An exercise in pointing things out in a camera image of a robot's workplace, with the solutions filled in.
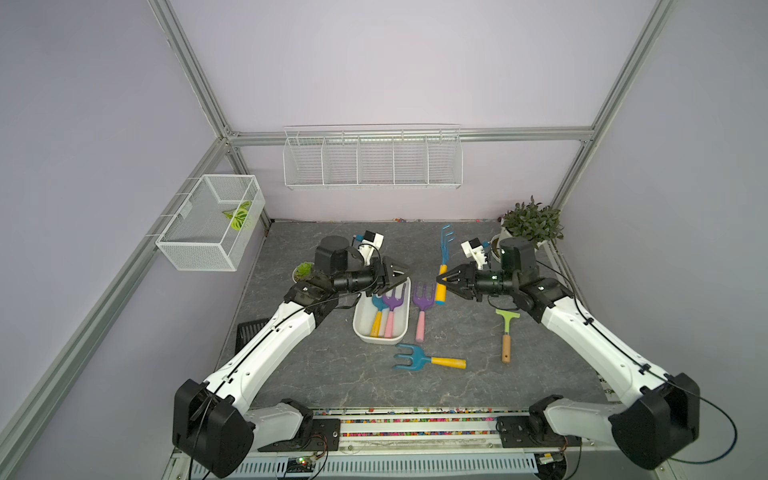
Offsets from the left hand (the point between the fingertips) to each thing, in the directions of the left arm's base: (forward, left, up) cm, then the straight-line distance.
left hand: (412, 277), depth 67 cm
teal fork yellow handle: (-9, -2, -29) cm, 31 cm away
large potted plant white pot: (+26, -41, -10) cm, 49 cm away
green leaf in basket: (+25, +45, -1) cm, 52 cm away
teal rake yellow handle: (+10, +8, -30) cm, 33 cm away
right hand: (+1, -7, -4) cm, 8 cm away
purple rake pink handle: (+10, +4, -30) cm, 32 cm away
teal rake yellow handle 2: (+5, -8, -4) cm, 10 cm away
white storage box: (+6, +14, -30) cm, 34 cm away
